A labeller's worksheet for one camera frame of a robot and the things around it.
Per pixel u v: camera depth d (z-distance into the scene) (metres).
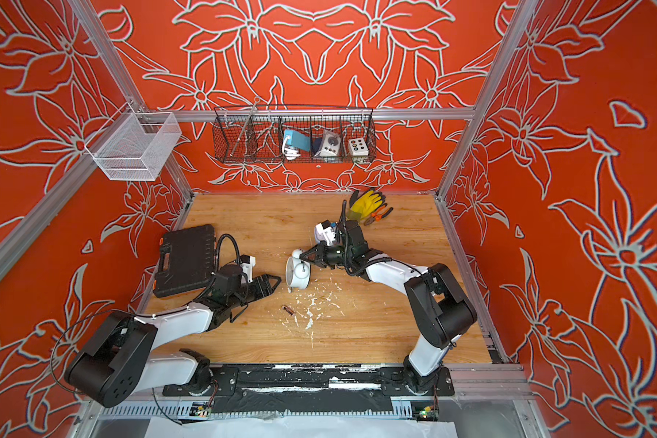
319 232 0.82
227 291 0.69
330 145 0.90
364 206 1.13
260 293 0.78
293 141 0.84
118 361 0.42
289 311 0.85
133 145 0.91
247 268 0.82
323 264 0.77
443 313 0.46
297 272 0.81
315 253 0.78
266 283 0.79
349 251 0.70
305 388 0.73
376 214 1.10
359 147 0.94
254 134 0.99
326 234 0.81
